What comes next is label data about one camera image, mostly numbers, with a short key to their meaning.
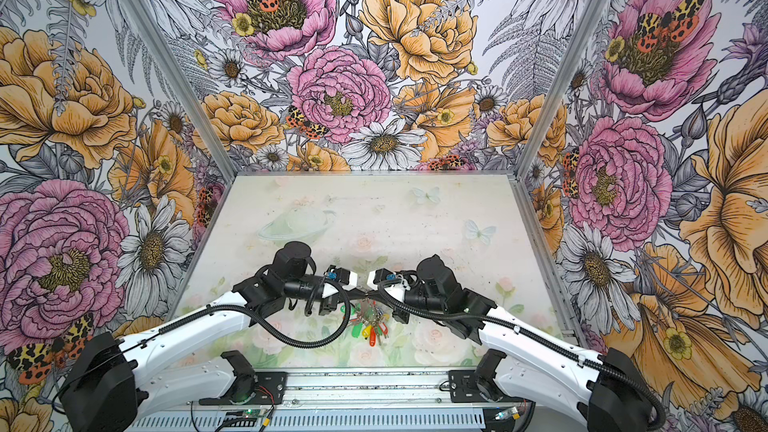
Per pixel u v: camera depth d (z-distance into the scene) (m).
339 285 0.59
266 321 0.51
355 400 0.73
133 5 0.77
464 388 0.74
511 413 0.71
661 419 0.42
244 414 0.71
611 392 0.40
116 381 0.39
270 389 0.73
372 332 0.81
